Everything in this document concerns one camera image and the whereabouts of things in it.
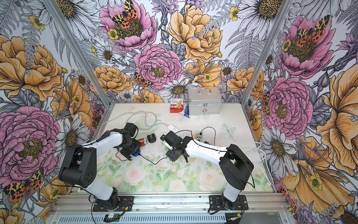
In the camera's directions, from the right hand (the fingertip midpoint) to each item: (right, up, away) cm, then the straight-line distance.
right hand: (176, 152), depth 87 cm
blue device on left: (-26, -2, +4) cm, 26 cm away
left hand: (-26, -2, +4) cm, 26 cm away
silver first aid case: (+19, +34, +19) cm, 43 cm away
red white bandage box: (-1, +31, +29) cm, 42 cm away
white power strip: (-1, +11, +17) cm, 20 cm away
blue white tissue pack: (+6, +26, +25) cm, 37 cm away
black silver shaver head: (-18, +7, +10) cm, 21 cm away
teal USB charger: (+15, +9, +7) cm, 19 cm away
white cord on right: (+47, +4, +13) cm, 49 cm away
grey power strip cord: (-54, +17, +23) cm, 61 cm away
